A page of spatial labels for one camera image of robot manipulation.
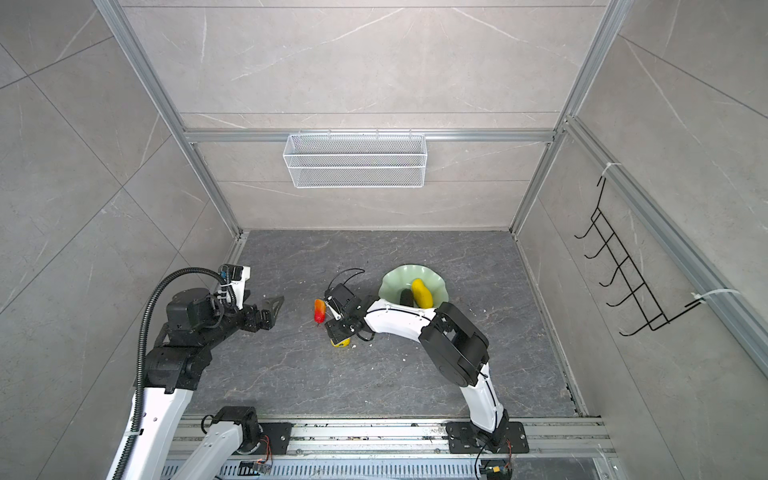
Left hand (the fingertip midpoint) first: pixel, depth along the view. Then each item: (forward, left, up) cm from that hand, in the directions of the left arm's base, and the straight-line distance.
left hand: (263, 289), depth 70 cm
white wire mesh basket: (+50, -21, +2) cm, 54 cm away
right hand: (+1, -15, -24) cm, 28 cm away
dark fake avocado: (+12, -37, -25) cm, 46 cm away
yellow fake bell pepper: (-4, -17, -25) cm, 30 cm away
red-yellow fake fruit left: (+8, -8, -25) cm, 27 cm away
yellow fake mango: (+12, -42, -24) cm, 49 cm away
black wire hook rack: (+3, -86, +7) cm, 87 cm away
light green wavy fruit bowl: (+19, -35, -23) cm, 46 cm away
